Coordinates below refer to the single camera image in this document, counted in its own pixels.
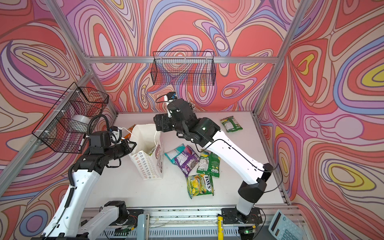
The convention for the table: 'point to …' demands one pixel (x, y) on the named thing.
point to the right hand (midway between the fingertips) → (165, 121)
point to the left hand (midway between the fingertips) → (137, 142)
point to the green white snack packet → (209, 164)
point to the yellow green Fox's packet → (199, 184)
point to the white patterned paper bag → (147, 157)
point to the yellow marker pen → (220, 227)
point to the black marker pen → (82, 142)
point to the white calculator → (281, 228)
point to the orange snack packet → (128, 136)
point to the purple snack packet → (187, 160)
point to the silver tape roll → (79, 123)
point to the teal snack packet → (172, 154)
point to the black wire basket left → (65, 125)
